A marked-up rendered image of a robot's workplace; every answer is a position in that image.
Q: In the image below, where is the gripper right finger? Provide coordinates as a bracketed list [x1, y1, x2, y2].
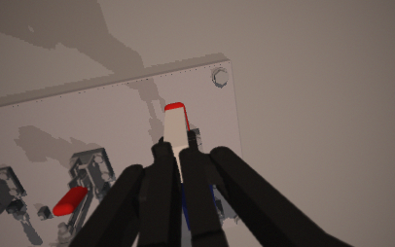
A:
[174, 107, 353, 247]

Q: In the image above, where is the grey toggle clamp with red handle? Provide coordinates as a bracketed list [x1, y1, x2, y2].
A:
[53, 148, 114, 247]

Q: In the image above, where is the beige fixture plate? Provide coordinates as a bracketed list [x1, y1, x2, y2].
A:
[0, 58, 243, 247]

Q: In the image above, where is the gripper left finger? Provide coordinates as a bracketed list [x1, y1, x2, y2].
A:
[68, 109, 183, 247]

